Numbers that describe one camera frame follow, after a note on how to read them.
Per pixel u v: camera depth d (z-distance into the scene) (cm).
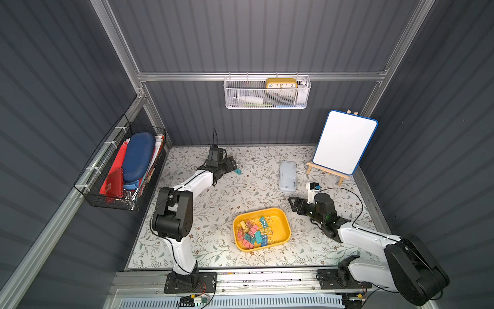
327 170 99
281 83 87
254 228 84
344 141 85
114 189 64
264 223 87
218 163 77
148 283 75
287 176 103
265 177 106
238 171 108
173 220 50
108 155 69
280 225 89
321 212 69
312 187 79
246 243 82
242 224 86
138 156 72
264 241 82
